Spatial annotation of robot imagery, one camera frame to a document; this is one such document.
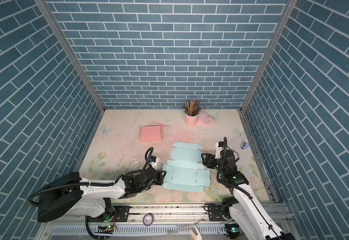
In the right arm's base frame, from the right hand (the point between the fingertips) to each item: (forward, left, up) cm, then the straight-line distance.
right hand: (204, 154), depth 82 cm
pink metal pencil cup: (+30, +9, -2) cm, 31 cm away
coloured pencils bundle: (+35, +9, +1) cm, 36 cm away
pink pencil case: (+35, -1, -10) cm, 37 cm away
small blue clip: (+15, -29, -11) cm, 34 cm away
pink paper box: (+19, +37, -9) cm, 42 cm away
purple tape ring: (-32, +27, -12) cm, 43 cm away
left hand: (-10, +20, -8) cm, 24 cm away
